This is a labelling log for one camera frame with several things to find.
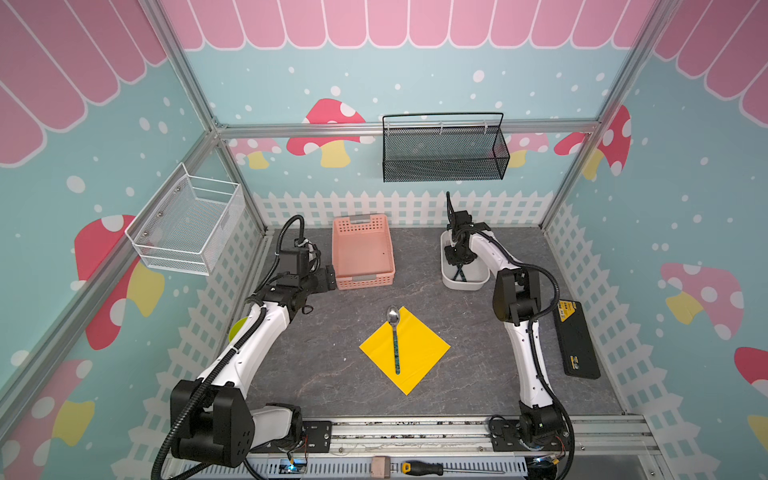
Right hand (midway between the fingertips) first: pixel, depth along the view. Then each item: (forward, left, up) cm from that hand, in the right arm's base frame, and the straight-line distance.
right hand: (455, 257), depth 110 cm
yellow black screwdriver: (-63, +16, 0) cm, 65 cm away
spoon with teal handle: (-24, +23, 0) cm, 33 cm away
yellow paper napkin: (-34, +15, -2) cm, 37 cm away
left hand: (-20, +44, +16) cm, 51 cm away
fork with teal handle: (-7, -1, 0) cm, 7 cm away
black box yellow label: (-34, -32, -1) cm, 47 cm away
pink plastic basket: (+4, +35, -2) cm, 35 cm away
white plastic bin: (-8, -4, -1) cm, 9 cm away
